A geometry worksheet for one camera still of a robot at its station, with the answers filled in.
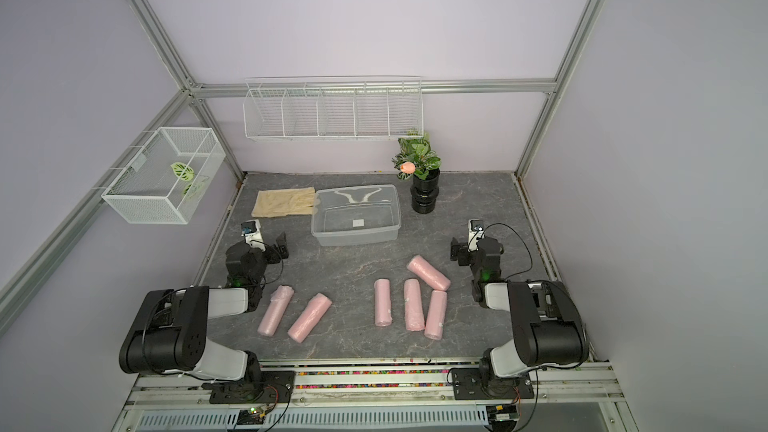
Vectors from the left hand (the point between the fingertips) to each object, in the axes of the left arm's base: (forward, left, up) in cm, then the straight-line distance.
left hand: (271, 236), depth 92 cm
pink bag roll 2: (-24, -13, -5) cm, 28 cm away
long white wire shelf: (+35, -21, +21) cm, 46 cm away
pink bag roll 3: (-25, -42, -6) cm, 49 cm away
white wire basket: (+7, +25, +18) cm, 32 cm away
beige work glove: (+21, +2, -9) cm, 23 cm away
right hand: (-3, -62, -2) cm, 62 cm away
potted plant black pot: (+13, -46, +16) cm, 50 cm away
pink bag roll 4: (-27, -48, -7) cm, 55 cm away
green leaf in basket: (+9, +19, +21) cm, 29 cm away
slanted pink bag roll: (-13, -47, -6) cm, 49 cm away
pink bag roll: (-18, -4, -5) cm, 19 cm away
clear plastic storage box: (+14, -25, -10) cm, 30 cm away
